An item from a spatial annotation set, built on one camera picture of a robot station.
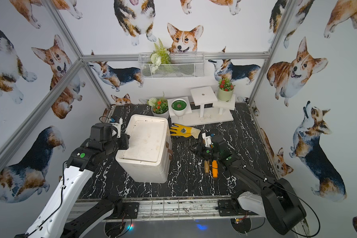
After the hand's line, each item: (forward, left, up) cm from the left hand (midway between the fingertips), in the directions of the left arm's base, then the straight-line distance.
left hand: (130, 133), depth 72 cm
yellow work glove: (+17, -26, -25) cm, 40 cm away
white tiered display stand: (+30, -40, -16) cm, 52 cm away
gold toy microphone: (-8, -39, -24) cm, 47 cm away
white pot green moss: (+22, -23, -4) cm, 32 cm away
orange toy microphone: (-10, -43, -24) cm, 50 cm away
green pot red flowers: (+33, -53, -2) cm, 63 cm away
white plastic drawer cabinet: (-12, -10, -3) cm, 15 cm away
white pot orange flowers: (+27, -10, -11) cm, 31 cm away
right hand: (-4, -28, -11) cm, 30 cm away
